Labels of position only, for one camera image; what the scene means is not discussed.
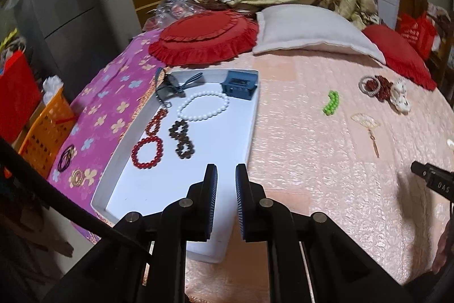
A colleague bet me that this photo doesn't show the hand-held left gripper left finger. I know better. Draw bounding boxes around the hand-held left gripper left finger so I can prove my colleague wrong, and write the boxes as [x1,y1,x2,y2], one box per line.
[43,163,218,303]

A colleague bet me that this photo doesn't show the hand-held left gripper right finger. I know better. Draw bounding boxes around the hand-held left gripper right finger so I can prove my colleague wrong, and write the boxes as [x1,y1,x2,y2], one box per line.
[235,163,421,303]

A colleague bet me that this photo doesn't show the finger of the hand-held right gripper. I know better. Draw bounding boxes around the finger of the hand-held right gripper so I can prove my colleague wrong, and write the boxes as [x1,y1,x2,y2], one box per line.
[411,161,454,202]

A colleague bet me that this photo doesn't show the white cardboard box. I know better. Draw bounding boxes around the white cardboard box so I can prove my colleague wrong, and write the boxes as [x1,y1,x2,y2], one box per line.
[90,68,260,264]

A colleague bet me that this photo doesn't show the dark brown bead bracelet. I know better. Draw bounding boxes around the dark brown bead bracelet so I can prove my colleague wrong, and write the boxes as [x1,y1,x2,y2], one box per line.
[168,119,195,160]

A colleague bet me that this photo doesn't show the red bead bracelet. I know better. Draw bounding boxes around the red bead bracelet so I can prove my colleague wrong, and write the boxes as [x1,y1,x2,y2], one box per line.
[131,108,168,170]

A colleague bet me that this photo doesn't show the white pearl bead bracelet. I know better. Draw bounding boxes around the white pearl bead bracelet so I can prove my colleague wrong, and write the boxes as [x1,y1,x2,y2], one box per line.
[176,92,230,122]

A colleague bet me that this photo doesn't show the blue plastic box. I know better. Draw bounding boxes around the blue plastic box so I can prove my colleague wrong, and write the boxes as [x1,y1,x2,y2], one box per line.
[220,70,259,101]

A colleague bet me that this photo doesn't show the golden fan hairpin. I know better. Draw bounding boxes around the golden fan hairpin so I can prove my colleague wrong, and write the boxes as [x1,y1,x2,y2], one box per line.
[350,113,383,159]

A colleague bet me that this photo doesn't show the pink quilted bedspread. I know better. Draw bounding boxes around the pink quilted bedspread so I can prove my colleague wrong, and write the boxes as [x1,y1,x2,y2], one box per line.
[131,51,454,303]

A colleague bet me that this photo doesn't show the dark red dotted scrunchie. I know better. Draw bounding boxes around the dark red dotted scrunchie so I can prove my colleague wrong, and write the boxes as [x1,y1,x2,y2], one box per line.
[365,75,394,102]

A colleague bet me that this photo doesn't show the wooden chair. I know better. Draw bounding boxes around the wooden chair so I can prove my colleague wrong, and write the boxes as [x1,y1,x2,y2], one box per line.
[426,37,454,91]

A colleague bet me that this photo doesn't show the red ruffled pillow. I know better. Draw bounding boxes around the red ruffled pillow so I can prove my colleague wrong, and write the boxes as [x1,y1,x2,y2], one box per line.
[362,24,438,91]

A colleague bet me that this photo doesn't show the purple floral sheet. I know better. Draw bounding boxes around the purple floral sheet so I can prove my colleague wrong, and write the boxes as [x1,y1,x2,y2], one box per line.
[46,30,167,243]

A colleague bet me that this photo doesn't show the red plastic shopping bag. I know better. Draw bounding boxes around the red plastic shopping bag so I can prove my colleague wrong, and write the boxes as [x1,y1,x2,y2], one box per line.
[395,12,438,58]

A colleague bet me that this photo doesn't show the red round ruffled cushion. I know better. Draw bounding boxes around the red round ruffled cushion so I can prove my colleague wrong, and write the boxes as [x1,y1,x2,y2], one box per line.
[148,9,259,66]

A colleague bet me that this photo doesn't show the orange plastic basket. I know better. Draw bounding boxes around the orange plastic basket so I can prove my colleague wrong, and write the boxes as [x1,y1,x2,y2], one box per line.
[18,87,77,179]

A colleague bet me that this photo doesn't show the white pillow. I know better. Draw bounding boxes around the white pillow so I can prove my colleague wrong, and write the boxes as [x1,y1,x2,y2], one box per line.
[253,4,386,65]

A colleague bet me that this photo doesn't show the clear plastic bags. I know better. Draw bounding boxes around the clear plastic bags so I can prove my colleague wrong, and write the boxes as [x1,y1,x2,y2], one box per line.
[144,0,203,30]

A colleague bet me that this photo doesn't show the white crumpled tissue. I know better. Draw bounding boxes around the white crumpled tissue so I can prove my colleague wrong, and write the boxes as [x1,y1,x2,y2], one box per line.
[43,75,64,104]

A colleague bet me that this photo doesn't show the red paper bag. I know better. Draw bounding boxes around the red paper bag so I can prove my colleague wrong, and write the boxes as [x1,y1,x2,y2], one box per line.
[0,51,42,144]

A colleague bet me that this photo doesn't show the grey refrigerator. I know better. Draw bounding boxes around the grey refrigerator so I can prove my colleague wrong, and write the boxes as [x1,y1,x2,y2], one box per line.
[14,0,140,101]

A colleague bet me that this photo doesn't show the grey hair tie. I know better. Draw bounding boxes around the grey hair tie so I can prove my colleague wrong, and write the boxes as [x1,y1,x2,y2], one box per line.
[358,75,382,98]

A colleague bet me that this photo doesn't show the green bead bracelet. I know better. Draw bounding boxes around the green bead bracelet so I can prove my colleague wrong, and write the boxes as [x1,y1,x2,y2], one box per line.
[322,90,340,116]

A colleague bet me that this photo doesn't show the gold hair tie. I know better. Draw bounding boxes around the gold hair tie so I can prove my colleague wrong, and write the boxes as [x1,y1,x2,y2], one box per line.
[70,169,86,187]

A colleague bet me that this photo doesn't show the black hair ties bundle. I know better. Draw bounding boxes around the black hair ties bundle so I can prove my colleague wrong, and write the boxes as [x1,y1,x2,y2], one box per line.
[58,144,77,172]

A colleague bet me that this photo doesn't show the black cable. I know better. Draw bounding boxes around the black cable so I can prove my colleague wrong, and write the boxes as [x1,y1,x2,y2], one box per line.
[0,138,153,254]

